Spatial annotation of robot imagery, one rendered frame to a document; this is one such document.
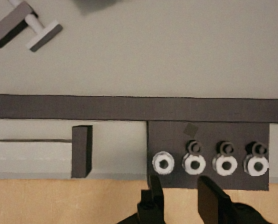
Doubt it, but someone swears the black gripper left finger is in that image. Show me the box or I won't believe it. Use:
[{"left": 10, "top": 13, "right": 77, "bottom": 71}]
[{"left": 116, "top": 174, "right": 166, "bottom": 224}]

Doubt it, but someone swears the dark grey plate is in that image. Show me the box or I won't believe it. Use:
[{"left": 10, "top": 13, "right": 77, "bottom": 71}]
[{"left": 146, "top": 121, "right": 270, "bottom": 191}]

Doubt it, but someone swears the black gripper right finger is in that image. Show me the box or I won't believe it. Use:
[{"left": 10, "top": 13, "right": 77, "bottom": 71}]
[{"left": 197, "top": 175, "right": 273, "bottom": 224}]

